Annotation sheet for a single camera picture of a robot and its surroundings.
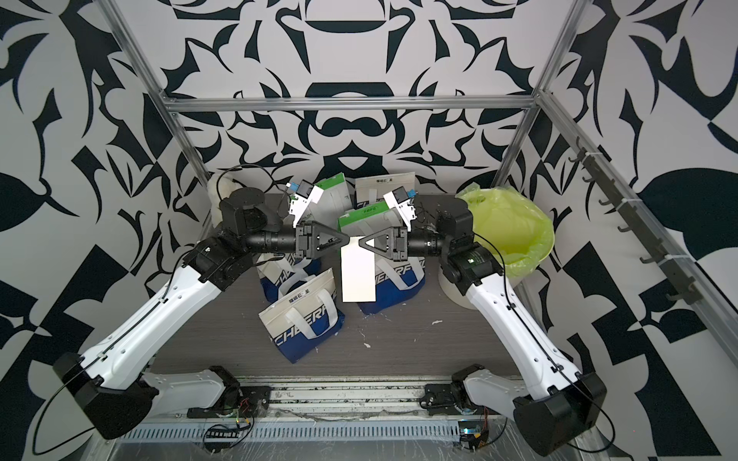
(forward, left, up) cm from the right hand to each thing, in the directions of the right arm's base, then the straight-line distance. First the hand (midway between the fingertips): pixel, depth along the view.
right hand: (362, 245), depth 60 cm
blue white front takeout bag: (-8, +15, -19) cm, 26 cm away
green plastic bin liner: (+19, -45, -20) cm, 53 cm away
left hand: (+1, +3, +3) cm, 4 cm away
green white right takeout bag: (+19, -1, -15) cm, 24 cm away
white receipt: (-4, +1, -4) cm, 6 cm away
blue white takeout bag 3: (+3, -8, -22) cm, 24 cm away
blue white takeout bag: (+32, -2, -15) cm, 36 cm away
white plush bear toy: (+37, +48, -17) cm, 63 cm away
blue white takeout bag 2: (+5, +23, -20) cm, 31 cm away
